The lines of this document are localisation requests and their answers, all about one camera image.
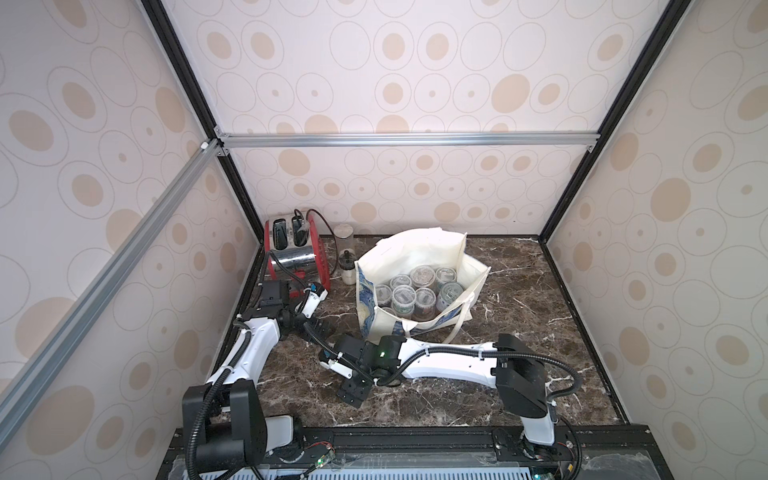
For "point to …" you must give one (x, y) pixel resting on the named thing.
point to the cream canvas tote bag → (389, 264)
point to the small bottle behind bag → (346, 259)
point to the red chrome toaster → (292, 241)
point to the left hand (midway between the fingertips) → (325, 318)
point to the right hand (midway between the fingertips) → (356, 375)
